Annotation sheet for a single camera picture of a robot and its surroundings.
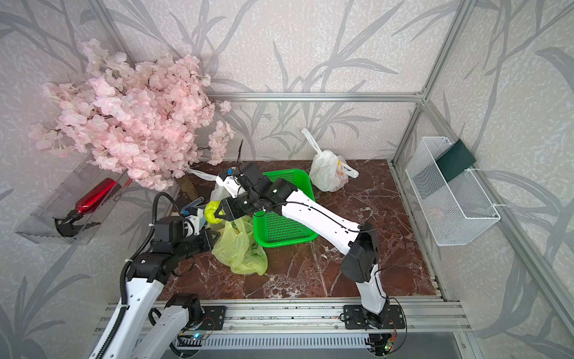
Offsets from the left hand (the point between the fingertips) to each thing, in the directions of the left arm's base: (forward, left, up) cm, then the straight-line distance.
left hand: (221, 233), depth 75 cm
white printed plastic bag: (+30, -40, -1) cm, 50 cm away
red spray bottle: (-6, +35, +16) cm, 40 cm away
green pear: (+2, 0, +13) cm, 13 cm away
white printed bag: (+20, +6, -4) cm, 22 cm away
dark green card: (+18, -79, +18) cm, 83 cm away
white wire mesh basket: (-1, -70, +18) cm, 72 cm away
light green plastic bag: (-4, -6, -2) cm, 7 cm away
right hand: (+2, -2, +12) cm, 12 cm away
